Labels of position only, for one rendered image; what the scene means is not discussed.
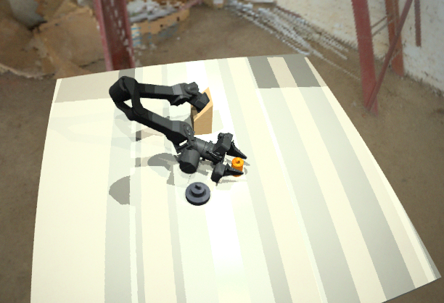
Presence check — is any orange cylinder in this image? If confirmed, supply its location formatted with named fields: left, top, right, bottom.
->
left=231, top=157, right=244, bottom=178

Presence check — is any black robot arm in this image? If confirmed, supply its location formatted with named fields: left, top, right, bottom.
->
left=109, top=76, right=231, bottom=175

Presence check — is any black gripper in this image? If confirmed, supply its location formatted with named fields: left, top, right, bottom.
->
left=200, top=133, right=247, bottom=183

